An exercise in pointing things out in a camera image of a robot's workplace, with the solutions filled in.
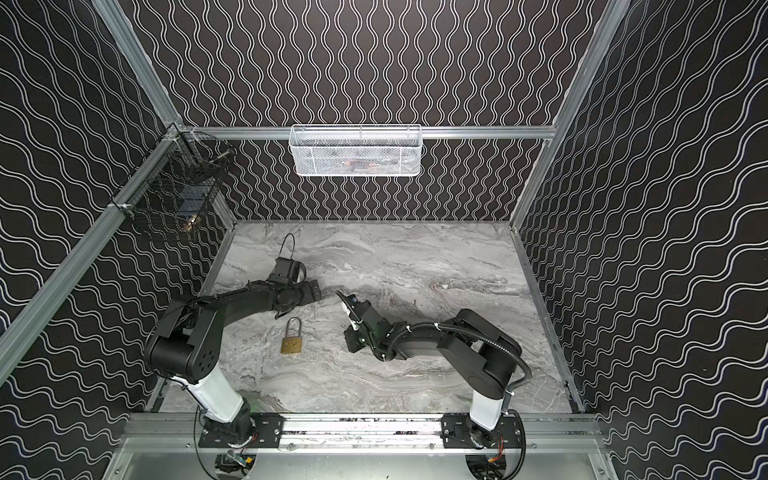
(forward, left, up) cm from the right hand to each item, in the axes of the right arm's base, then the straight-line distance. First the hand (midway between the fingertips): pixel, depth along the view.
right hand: (349, 332), depth 90 cm
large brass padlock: (-4, +16, +1) cm, 17 cm away
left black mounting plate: (-26, +20, +1) cm, 33 cm away
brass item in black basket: (+18, +42, +29) cm, 54 cm away
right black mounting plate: (-25, -30, -2) cm, 39 cm away
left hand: (+12, +11, +2) cm, 16 cm away
